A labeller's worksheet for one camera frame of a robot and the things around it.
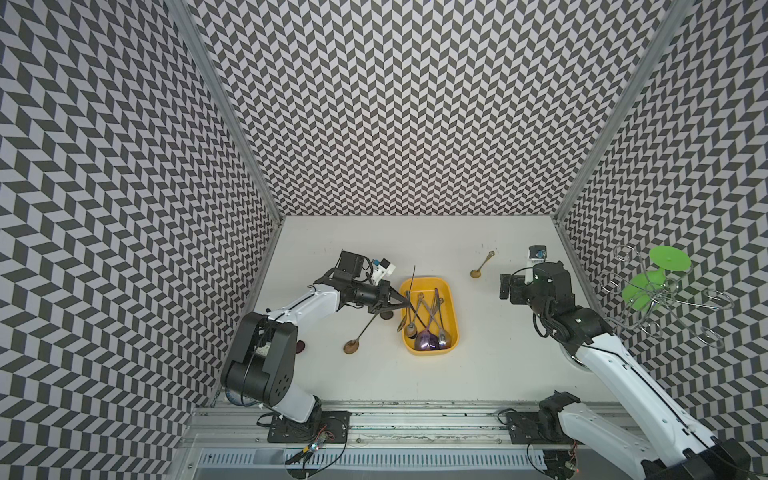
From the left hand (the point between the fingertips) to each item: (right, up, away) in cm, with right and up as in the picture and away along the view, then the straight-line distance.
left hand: (407, 306), depth 79 cm
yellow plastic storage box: (+7, +2, +19) cm, 21 cm away
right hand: (+30, +7, -1) cm, 31 cm away
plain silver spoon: (+11, -11, +9) cm, 18 cm away
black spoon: (-6, -6, +12) cm, 15 cm away
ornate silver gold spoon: (+2, -10, +9) cm, 13 cm away
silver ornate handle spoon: (+12, -12, +8) cm, 19 cm away
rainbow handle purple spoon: (+9, -4, +14) cm, 17 cm away
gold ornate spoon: (+24, +7, +21) cm, 33 cm away
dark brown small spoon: (-31, -13, +6) cm, 34 cm away
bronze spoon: (-16, -13, +6) cm, 21 cm away
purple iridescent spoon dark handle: (+6, -12, +8) cm, 15 cm away
